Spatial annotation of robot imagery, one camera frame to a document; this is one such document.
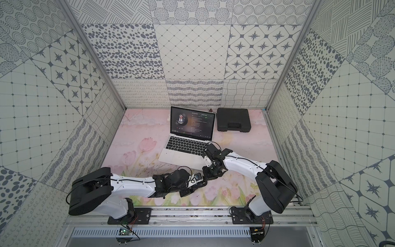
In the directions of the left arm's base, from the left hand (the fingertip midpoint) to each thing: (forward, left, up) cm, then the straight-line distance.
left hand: (196, 179), depth 82 cm
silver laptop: (+32, +5, +2) cm, 32 cm away
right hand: (0, -6, 0) cm, 6 cm away
